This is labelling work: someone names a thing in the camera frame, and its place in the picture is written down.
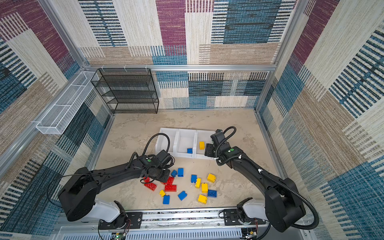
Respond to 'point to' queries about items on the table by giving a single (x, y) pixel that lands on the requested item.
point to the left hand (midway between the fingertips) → (166, 174)
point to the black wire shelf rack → (127, 90)
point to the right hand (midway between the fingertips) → (211, 151)
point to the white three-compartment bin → (184, 142)
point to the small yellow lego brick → (162, 193)
